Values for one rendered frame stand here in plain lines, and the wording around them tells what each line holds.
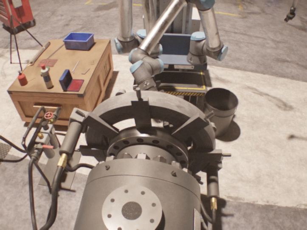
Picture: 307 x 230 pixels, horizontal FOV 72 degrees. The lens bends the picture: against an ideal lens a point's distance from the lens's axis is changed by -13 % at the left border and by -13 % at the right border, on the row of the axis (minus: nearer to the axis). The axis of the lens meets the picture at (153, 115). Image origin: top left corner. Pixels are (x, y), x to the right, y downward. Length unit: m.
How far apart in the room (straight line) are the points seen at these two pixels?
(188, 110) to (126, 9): 1.00
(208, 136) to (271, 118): 1.52
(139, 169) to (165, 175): 0.11
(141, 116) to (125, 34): 0.99
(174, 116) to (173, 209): 0.45
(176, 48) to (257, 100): 1.16
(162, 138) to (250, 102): 1.76
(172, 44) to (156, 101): 1.20
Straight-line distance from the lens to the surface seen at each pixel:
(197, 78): 2.40
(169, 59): 2.22
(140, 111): 1.11
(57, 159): 2.23
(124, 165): 1.00
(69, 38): 2.83
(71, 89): 2.10
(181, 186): 1.01
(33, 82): 2.37
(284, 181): 2.25
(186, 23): 2.21
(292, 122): 2.80
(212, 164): 1.50
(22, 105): 2.50
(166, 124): 1.37
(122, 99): 1.15
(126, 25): 1.93
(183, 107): 1.14
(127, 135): 1.20
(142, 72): 1.32
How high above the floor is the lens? 1.72
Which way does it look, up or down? 45 degrees down
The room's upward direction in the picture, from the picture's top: straight up
